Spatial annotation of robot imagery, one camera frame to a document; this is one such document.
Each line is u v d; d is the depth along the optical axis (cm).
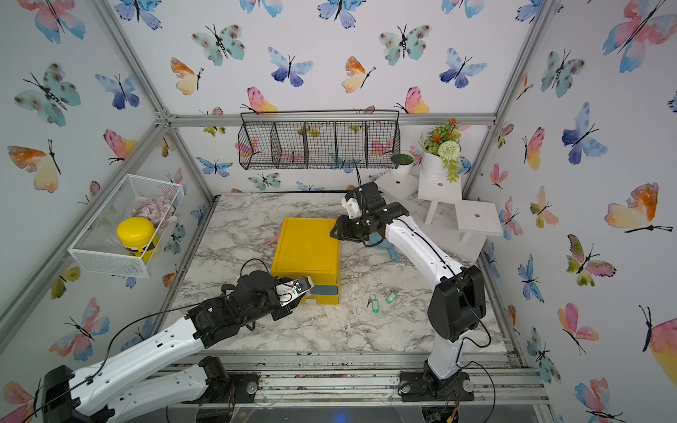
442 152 83
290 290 62
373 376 77
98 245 64
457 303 46
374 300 91
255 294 54
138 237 64
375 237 70
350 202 77
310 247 79
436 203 99
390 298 91
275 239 108
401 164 104
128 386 44
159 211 69
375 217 60
